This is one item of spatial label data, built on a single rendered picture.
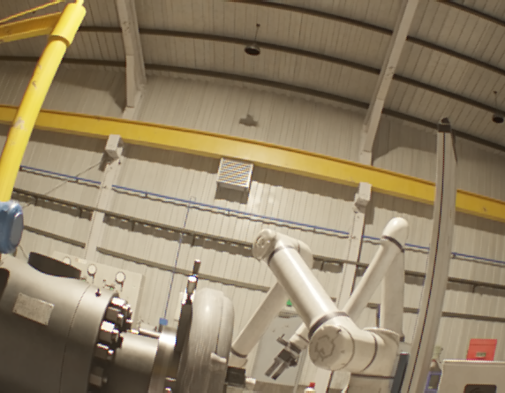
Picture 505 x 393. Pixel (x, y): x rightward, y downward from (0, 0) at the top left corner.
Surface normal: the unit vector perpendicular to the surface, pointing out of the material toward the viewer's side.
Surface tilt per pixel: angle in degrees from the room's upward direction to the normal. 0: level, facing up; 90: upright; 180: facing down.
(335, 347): 92
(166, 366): 65
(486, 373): 90
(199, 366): 71
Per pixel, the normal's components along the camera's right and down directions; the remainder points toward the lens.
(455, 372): -0.45, -0.36
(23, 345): 0.11, -0.32
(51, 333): 0.16, -0.55
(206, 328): 0.22, -0.78
